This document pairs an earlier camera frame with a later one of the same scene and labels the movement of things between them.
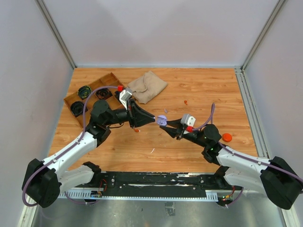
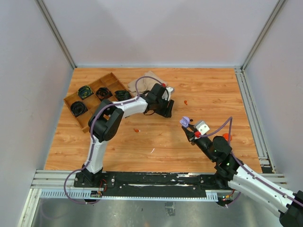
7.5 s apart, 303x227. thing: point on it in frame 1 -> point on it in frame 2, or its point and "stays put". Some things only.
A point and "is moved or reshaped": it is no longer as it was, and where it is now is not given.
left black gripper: x=137 y=116 -> x=167 y=111
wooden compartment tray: x=105 y=91 stays put
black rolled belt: x=76 y=109 stays put
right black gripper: x=179 y=132 -> x=191 y=135
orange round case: x=227 y=137 stays put
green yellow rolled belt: x=84 y=91 stays put
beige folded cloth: x=146 y=87 stays put
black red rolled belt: x=103 y=93 stays put
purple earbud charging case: x=162 y=120 is moved or reshaped
